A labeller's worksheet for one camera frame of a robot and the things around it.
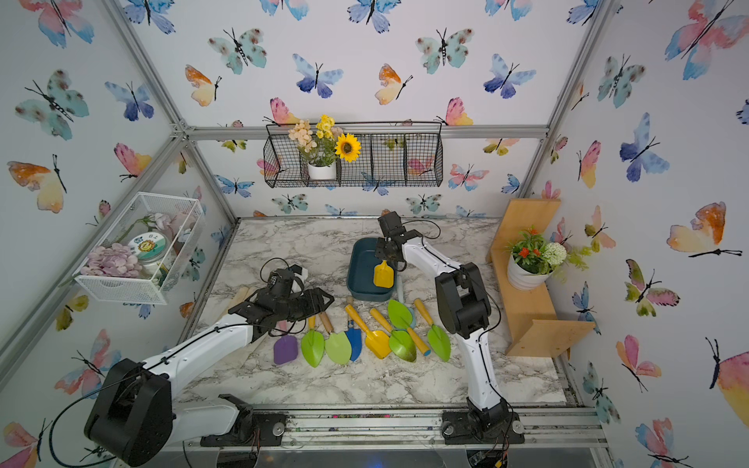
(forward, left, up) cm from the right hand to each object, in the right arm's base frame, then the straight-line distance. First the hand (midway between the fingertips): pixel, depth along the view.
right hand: (383, 247), depth 101 cm
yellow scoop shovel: (-30, 0, -9) cm, 31 cm away
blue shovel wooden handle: (-29, +7, -8) cm, 30 cm away
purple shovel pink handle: (-33, +27, -8) cm, 43 cm away
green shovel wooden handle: (-32, +12, -8) cm, 35 cm away
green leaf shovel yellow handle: (-32, +19, -7) cm, 38 cm away
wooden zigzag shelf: (-24, -43, 0) cm, 49 cm away
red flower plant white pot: (-12, -43, +11) cm, 46 cm away
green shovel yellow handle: (-30, -7, -6) cm, 31 cm away
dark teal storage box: (-6, +8, -6) cm, 12 cm away
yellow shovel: (-9, 0, -3) cm, 10 cm away
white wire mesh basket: (-11, +54, +22) cm, 59 cm away
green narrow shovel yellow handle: (-29, -18, -6) cm, 34 cm away
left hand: (-22, +14, +3) cm, 26 cm away
